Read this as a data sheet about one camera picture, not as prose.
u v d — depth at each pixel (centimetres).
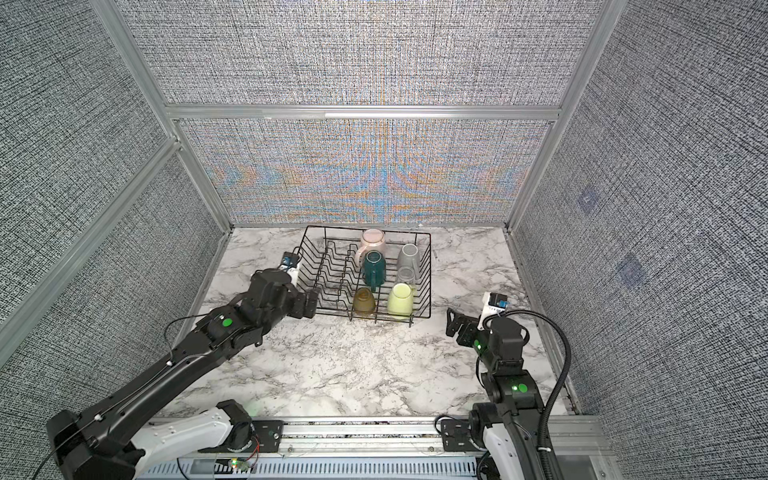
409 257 95
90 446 38
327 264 100
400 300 86
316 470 70
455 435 74
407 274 95
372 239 98
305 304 68
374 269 94
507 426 51
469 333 67
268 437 73
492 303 66
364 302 88
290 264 63
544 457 46
